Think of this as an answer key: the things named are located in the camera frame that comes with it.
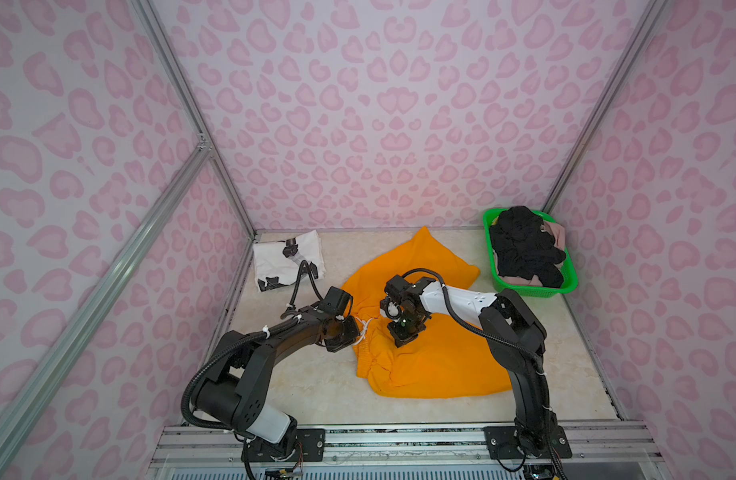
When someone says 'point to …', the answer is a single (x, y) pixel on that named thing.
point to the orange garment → (446, 360)
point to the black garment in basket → (523, 249)
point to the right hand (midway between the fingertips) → (395, 342)
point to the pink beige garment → (558, 233)
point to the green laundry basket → (520, 290)
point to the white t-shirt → (269, 259)
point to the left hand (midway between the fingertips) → (364, 337)
